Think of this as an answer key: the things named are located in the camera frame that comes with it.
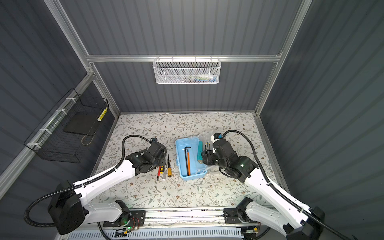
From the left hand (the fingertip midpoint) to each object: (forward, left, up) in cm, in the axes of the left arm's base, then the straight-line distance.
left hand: (162, 157), depth 83 cm
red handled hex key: (-4, +4, -11) cm, 12 cm away
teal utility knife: (+5, -22, -3) cm, 23 cm away
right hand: (-5, -24, +9) cm, 26 cm away
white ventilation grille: (-36, -32, -12) cm, 49 cm away
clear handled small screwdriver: (-6, 0, -11) cm, 13 cm away
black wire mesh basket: (+7, +44, +17) cm, 48 cm away
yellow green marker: (+19, +32, +17) cm, 41 cm away
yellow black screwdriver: (-3, +1, -9) cm, 10 cm away
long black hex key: (+6, -13, -11) cm, 18 cm away
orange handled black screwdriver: (-2, -3, -10) cm, 11 cm away
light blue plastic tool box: (+8, -14, -10) cm, 18 cm away
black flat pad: (+13, +40, +17) cm, 45 cm away
